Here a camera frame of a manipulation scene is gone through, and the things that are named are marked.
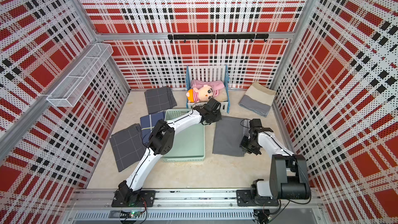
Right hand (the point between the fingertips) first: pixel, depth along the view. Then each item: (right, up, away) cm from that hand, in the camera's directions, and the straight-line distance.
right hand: (245, 148), depth 87 cm
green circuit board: (-55, -25, -18) cm, 63 cm away
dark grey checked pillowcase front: (-69, 0, +4) cm, 69 cm away
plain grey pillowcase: (-8, +7, +9) cm, 14 cm away
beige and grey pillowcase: (+16, +28, +24) cm, 40 cm away
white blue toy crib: (-21, +48, +25) cm, 58 cm away
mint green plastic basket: (-32, +3, +1) cm, 32 cm away
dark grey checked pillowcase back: (-58, +29, +28) cm, 70 cm away
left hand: (-11, +17, +13) cm, 24 cm away
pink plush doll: (-24, +34, +12) cm, 43 cm away
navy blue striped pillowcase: (-61, +12, +14) cm, 64 cm away
